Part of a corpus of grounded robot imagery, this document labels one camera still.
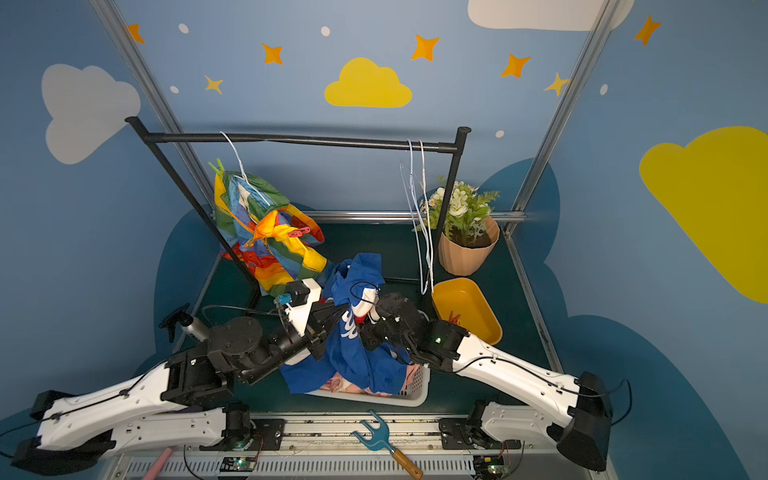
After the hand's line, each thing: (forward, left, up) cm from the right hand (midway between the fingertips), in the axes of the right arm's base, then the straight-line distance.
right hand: (361, 315), depth 72 cm
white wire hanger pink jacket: (+33, -16, +4) cm, 37 cm away
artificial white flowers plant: (+34, -29, +6) cm, 45 cm away
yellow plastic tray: (+19, -31, -24) cm, 43 cm away
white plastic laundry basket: (-12, -14, -21) cm, 28 cm away
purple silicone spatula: (-33, +46, -20) cm, 60 cm away
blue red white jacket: (-11, +2, 0) cm, 12 cm away
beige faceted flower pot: (+28, -30, -11) cm, 42 cm away
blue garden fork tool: (-24, -5, -21) cm, 32 cm away
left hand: (-7, 0, +16) cm, 18 cm away
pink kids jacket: (-13, +6, -12) cm, 19 cm away
